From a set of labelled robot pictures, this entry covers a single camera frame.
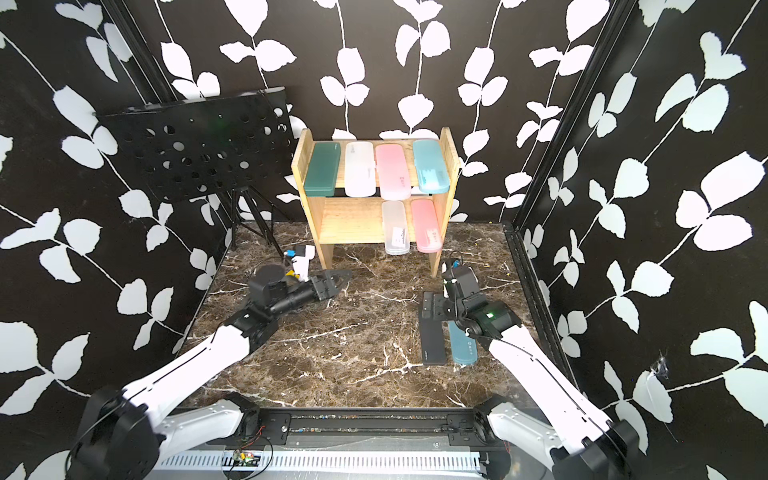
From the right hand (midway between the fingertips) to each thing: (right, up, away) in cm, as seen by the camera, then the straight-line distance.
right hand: (436, 293), depth 78 cm
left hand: (-23, +6, -4) cm, 24 cm away
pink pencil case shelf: (-1, +19, +13) cm, 23 cm away
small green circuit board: (-47, -40, -7) cm, 62 cm away
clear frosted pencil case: (-11, +18, +12) cm, 24 cm away
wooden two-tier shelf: (-26, +21, +15) cm, 36 cm away
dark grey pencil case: (+1, -15, +12) cm, 19 cm away
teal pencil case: (+10, -18, +10) cm, 23 cm away
